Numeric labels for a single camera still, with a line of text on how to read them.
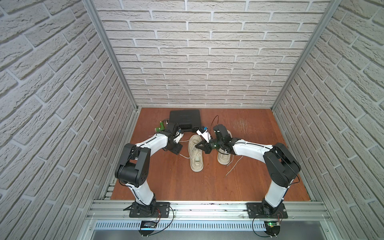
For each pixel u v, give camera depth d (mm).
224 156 854
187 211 754
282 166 479
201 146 834
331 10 699
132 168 484
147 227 706
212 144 775
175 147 837
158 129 1033
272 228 698
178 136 834
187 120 1113
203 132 777
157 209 725
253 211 737
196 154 870
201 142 819
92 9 699
